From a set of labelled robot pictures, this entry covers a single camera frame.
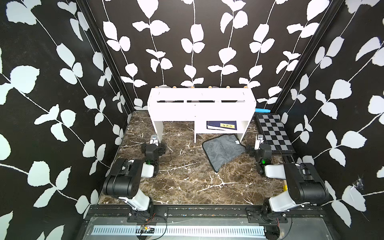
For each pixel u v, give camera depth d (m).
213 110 0.78
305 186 0.46
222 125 0.93
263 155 0.72
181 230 0.70
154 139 0.80
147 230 0.71
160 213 0.75
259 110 1.22
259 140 0.81
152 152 0.71
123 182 0.46
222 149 0.97
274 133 1.04
